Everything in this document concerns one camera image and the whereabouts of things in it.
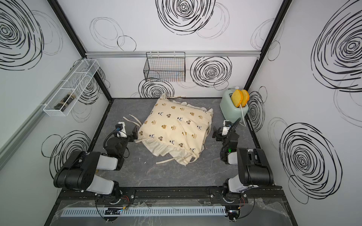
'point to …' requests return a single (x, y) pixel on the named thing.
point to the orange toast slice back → (246, 98)
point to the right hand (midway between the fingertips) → (222, 127)
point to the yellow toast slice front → (237, 97)
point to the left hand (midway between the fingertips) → (128, 126)
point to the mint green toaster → (230, 113)
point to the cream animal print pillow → (173, 129)
